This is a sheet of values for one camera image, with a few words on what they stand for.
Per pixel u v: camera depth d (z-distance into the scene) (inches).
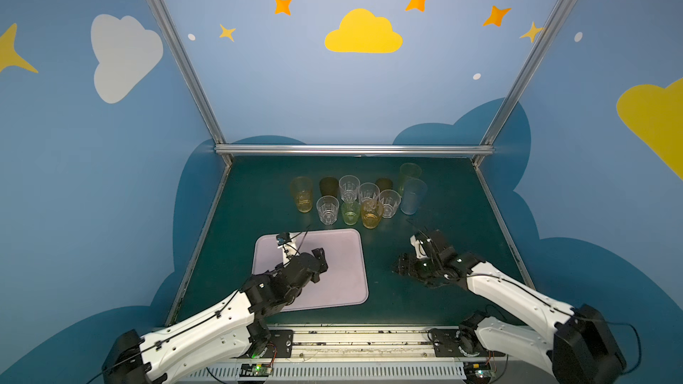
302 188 39.0
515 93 38.0
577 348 15.9
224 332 19.3
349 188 42.8
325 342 30.0
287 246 26.4
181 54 33.6
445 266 24.9
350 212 40.3
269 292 21.8
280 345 29.2
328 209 40.1
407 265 29.3
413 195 39.3
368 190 41.1
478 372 28.0
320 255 28.7
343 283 33.3
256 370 27.7
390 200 41.0
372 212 39.9
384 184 40.9
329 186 39.9
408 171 39.7
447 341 29.4
